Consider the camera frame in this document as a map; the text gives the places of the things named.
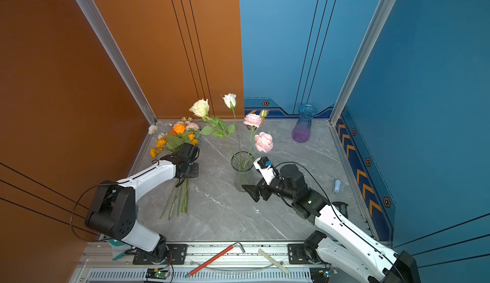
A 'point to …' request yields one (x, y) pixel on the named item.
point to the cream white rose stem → (215, 125)
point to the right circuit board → (321, 275)
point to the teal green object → (118, 248)
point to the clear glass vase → (242, 162)
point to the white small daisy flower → (152, 129)
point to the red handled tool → (214, 259)
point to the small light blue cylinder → (337, 186)
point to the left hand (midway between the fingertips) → (192, 168)
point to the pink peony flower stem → (191, 125)
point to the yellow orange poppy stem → (160, 143)
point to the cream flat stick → (272, 260)
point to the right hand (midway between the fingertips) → (252, 177)
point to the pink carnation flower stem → (261, 141)
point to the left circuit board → (157, 273)
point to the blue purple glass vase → (302, 127)
